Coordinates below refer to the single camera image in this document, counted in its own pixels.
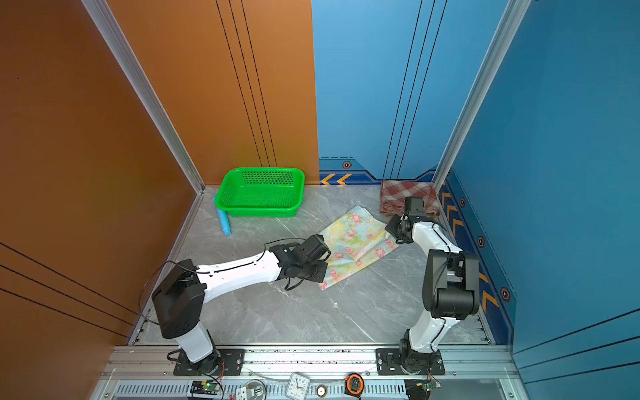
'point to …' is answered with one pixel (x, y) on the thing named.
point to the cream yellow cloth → (356, 239)
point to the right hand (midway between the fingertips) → (389, 228)
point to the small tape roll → (322, 391)
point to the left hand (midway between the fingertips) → (325, 272)
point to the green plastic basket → (261, 192)
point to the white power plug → (244, 393)
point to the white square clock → (297, 386)
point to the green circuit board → (202, 386)
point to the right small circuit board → (431, 385)
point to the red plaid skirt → (392, 195)
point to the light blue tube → (226, 231)
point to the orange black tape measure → (354, 385)
